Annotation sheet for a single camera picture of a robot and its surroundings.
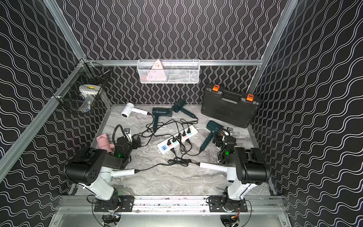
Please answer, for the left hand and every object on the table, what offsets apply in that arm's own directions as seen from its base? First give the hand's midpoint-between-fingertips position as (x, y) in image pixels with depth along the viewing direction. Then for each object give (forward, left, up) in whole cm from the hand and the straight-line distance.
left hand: (130, 134), depth 94 cm
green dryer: (+30, -16, -9) cm, 35 cm away
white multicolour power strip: (-5, -23, -4) cm, 24 cm away
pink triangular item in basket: (+29, -16, +29) cm, 44 cm away
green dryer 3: (+11, -57, -2) cm, 58 cm away
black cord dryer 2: (-5, -7, +1) cm, 9 cm away
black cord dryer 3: (-22, -9, -7) cm, 24 cm away
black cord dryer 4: (-14, -37, -5) cm, 40 cm away
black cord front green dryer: (+1, -39, -5) cm, 39 cm away
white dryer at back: (+26, +10, -3) cm, 28 cm away
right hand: (+5, -63, -1) cm, 63 cm away
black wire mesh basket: (+31, +33, +25) cm, 52 cm away
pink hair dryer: (-6, +18, -3) cm, 19 cm away
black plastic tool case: (+19, -66, +12) cm, 70 cm away
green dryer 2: (+30, -29, -2) cm, 42 cm away
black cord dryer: (+16, -37, -4) cm, 40 cm away
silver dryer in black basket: (+10, +21, +26) cm, 35 cm away
